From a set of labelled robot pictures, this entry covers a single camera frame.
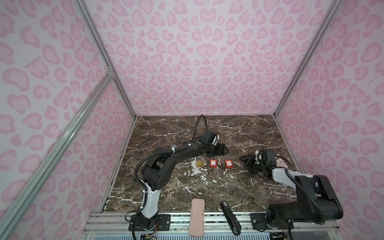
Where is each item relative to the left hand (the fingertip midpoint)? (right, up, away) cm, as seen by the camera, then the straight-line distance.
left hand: (226, 151), depth 88 cm
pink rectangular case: (-17, -30, -15) cm, 38 cm away
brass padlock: (-16, -8, +6) cm, 19 cm away
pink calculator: (+33, -8, +2) cm, 34 cm away
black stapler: (0, -30, -19) cm, 35 cm away
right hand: (+9, -5, +2) cm, 11 cm away
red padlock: (-7, -8, +5) cm, 11 cm away
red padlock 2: (+2, -8, +4) cm, 10 cm away
